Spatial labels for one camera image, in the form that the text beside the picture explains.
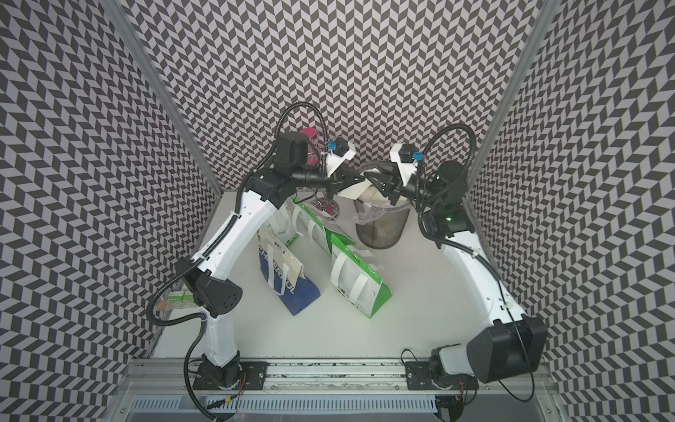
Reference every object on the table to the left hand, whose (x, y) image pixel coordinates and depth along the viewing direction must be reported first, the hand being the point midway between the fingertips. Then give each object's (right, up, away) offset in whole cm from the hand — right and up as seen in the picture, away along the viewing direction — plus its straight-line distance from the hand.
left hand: (362, 179), depth 67 cm
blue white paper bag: (-21, -25, +4) cm, 33 cm away
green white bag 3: (-2, -27, +2) cm, 27 cm away
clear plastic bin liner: (+2, -9, +14) cm, 17 cm away
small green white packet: (-56, -36, +14) cm, 68 cm away
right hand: (+2, +1, -3) cm, 4 cm away
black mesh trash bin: (+7, -13, +22) cm, 27 cm away
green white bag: (-23, -11, +20) cm, 33 cm away
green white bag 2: (-15, -13, +12) cm, 23 cm away
